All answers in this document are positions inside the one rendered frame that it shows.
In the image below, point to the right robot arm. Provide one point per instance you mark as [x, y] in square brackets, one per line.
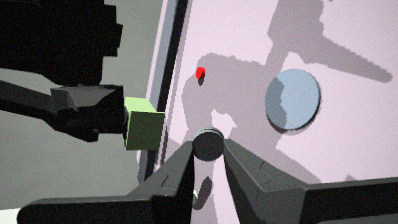
[25, 36]

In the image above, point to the red short cylinder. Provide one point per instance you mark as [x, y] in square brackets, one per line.
[200, 73]

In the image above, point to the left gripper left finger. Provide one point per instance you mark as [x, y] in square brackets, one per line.
[168, 199]

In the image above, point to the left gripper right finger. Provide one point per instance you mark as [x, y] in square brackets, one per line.
[264, 194]

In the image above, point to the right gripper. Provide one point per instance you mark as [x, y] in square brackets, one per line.
[87, 96]

